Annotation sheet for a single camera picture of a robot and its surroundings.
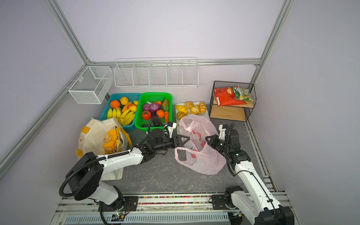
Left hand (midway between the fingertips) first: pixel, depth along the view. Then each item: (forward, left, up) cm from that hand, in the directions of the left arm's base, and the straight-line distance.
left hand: (188, 141), depth 76 cm
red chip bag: (+33, -29, +1) cm, 44 cm away
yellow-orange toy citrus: (+47, +49, -10) cm, 68 cm away
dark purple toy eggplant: (+30, +23, -17) cm, 41 cm away
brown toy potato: (+46, +16, -14) cm, 51 cm away
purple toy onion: (+38, +24, -11) cm, 46 cm away
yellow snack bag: (+7, +46, -7) cm, 47 cm away
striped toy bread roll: (+32, +4, -15) cm, 36 cm away
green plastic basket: (+26, +33, -16) cm, 44 cm away
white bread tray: (+32, -16, -18) cm, 41 cm away
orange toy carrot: (+32, +15, -16) cm, 39 cm away
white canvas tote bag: (+7, +58, -6) cm, 59 cm away
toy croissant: (+37, -8, -16) cm, 41 cm away
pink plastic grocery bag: (-7, -4, 0) cm, 8 cm away
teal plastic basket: (+50, +55, -9) cm, 75 cm away
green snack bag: (+33, -40, +3) cm, 52 cm away
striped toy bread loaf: (+40, +2, -17) cm, 43 cm away
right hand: (+2, -10, -2) cm, 10 cm away
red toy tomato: (+31, +29, -13) cm, 45 cm away
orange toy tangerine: (+43, +55, -10) cm, 70 cm away
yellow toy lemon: (+38, +40, -11) cm, 56 cm away
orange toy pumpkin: (+33, +19, -14) cm, 41 cm away
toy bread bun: (+43, -3, -15) cm, 46 cm away
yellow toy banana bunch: (+31, +45, -14) cm, 57 cm away
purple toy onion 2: (+40, +30, -12) cm, 51 cm away
